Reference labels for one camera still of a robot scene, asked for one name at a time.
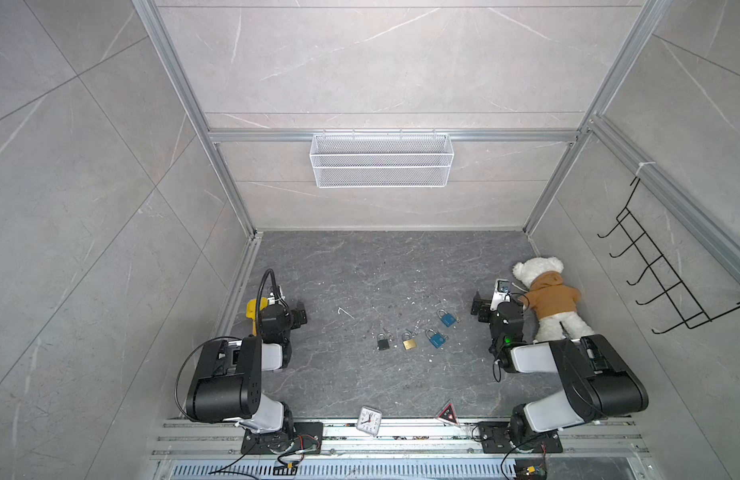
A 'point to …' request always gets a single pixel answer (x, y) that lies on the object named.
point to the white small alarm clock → (369, 420)
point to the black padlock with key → (383, 343)
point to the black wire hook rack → (671, 285)
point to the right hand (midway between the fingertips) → (493, 291)
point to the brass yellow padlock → (408, 342)
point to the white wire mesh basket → (381, 160)
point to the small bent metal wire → (339, 308)
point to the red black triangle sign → (448, 414)
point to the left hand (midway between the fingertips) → (282, 298)
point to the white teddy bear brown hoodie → (551, 298)
